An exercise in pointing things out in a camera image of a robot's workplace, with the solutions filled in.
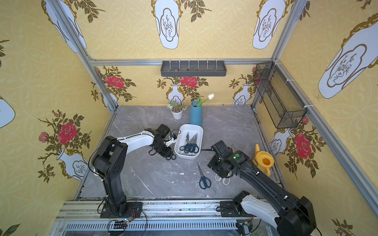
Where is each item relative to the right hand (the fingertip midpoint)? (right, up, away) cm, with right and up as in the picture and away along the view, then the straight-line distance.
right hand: (207, 168), depth 78 cm
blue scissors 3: (-6, +8, +17) cm, 20 cm away
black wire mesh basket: (+38, +32, -5) cm, 50 cm away
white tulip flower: (+3, +40, +12) cm, 42 cm away
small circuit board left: (-42, -25, -7) cm, 49 cm away
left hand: (-24, +3, +16) cm, 30 cm away
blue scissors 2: (-8, +10, +18) cm, 22 cm away
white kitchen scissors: (+10, -8, +5) cm, 14 cm away
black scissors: (+4, +7, +17) cm, 19 cm away
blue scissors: (-12, +8, +17) cm, 22 cm away
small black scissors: (-20, +3, +14) cm, 25 cm away
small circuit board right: (+15, -26, -7) cm, 31 cm away
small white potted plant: (-19, +34, +31) cm, 50 cm away
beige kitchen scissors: (-11, +13, +22) cm, 28 cm away
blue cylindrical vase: (-6, +30, +17) cm, 35 cm away
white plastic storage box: (-10, +11, +22) cm, 27 cm away
